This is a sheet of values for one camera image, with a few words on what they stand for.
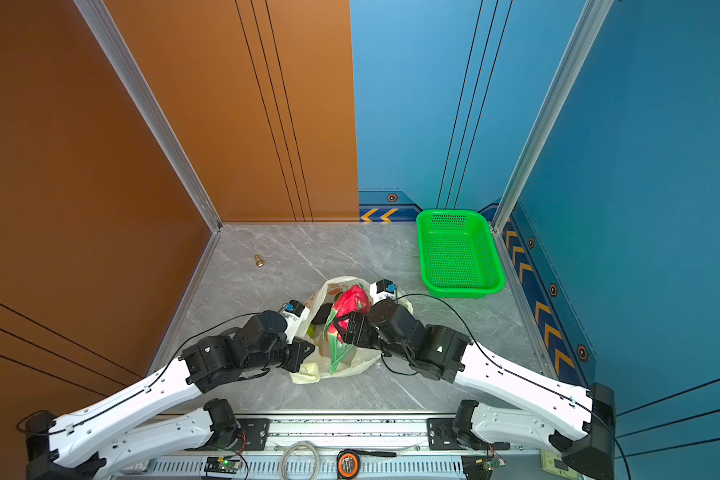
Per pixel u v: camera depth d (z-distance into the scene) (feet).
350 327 1.94
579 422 1.28
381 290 2.04
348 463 2.19
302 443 2.38
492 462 2.29
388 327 1.60
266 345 1.82
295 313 2.11
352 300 2.15
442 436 2.38
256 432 2.42
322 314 2.42
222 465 2.31
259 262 3.53
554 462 2.24
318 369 2.21
